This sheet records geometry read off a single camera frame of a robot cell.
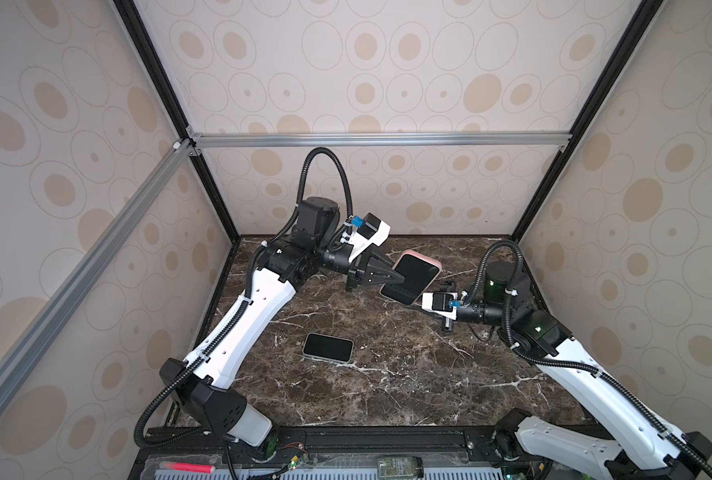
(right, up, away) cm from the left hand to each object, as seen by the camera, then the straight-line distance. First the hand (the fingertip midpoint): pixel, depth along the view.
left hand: (405, 280), depth 54 cm
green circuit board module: (+1, -43, +13) cm, 45 cm away
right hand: (+2, -4, +9) cm, 10 cm away
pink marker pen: (-49, -45, +17) cm, 69 cm away
